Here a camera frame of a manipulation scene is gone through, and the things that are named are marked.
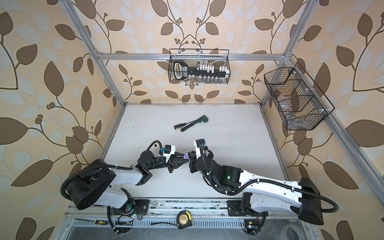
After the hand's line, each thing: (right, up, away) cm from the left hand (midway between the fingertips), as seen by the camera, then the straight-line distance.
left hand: (188, 158), depth 72 cm
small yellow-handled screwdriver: (-45, -30, -2) cm, 54 cm away
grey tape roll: (+50, -30, -6) cm, 59 cm away
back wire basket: (+6, +44, +14) cm, 47 cm away
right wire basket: (+56, +26, +1) cm, 62 cm away
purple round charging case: (-1, +1, 0) cm, 2 cm away
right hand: (+1, +2, -2) cm, 3 cm away
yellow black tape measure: (-2, -28, -3) cm, 28 cm away
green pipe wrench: (+9, +20, +38) cm, 44 cm away
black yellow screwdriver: (-8, +15, +33) cm, 37 cm away
